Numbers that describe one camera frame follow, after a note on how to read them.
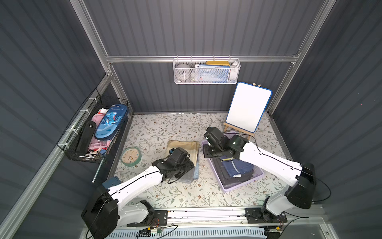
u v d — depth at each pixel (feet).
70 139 2.03
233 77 2.85
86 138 2.08
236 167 2.80
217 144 1.86
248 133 3.26
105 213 1.29
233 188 2.50
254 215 2.42
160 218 2.42
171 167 1.97
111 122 2.19
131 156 3.07
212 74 2.80
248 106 2.93
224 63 2.91
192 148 3.16
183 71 2.76
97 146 2.16
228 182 2.65
